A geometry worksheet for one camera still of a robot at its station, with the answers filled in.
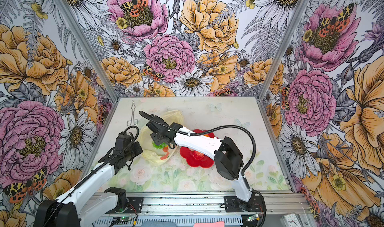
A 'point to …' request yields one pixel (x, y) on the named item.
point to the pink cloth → (218, 224)
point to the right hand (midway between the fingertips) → (161, 137)
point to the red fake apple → (198, 155)
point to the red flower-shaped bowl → (186, 153)
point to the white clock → (291, 220)
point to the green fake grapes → (160, 146)
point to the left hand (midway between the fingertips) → (139, 151)
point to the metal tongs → (135, 121)
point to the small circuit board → (121, 219)
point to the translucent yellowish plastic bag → (152, 154)
